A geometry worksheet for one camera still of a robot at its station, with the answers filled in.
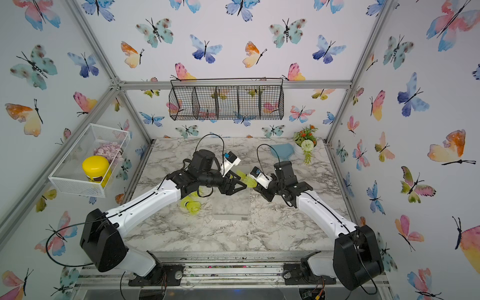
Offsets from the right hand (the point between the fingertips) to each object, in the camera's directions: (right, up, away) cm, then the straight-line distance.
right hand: (260, 182), depth 83 cm
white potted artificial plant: (+24, +19, +16) cm, 35 cm away
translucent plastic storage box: (-12, -13, +10) cm, 21 cm away
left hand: (-7, +2, -9) cm, 12 cm away
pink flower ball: (-55, +13, -14) cm, 59 cm away
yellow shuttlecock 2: (-5, +1, -5) cm, 7 cm away
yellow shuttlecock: (-32, -13, +8) cm, 35 cm away
